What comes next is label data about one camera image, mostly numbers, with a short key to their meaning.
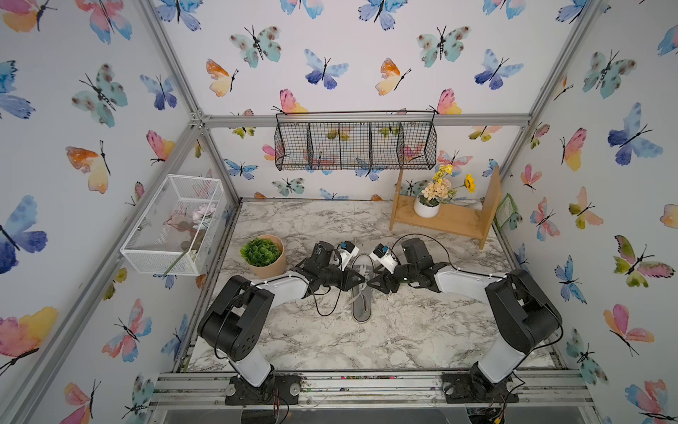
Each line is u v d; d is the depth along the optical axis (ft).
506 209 3.65
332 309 2.91
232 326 1.51
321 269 2.42
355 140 3.23
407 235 2.66
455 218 3.42
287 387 2.43
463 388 2.39
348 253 2.67
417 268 2.38
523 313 1.53
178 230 2.38
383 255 2.59
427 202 3.29
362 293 2.84
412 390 2.45
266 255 2.91
